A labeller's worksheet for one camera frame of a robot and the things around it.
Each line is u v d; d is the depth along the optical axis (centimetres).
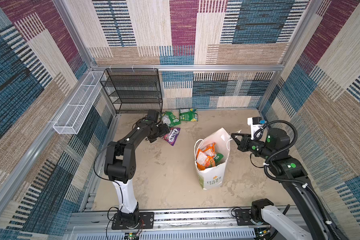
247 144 59
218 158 81
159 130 87
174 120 111
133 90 110
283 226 53
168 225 73
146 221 74
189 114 114
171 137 102
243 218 73
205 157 77
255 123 59
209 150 82
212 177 71
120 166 51
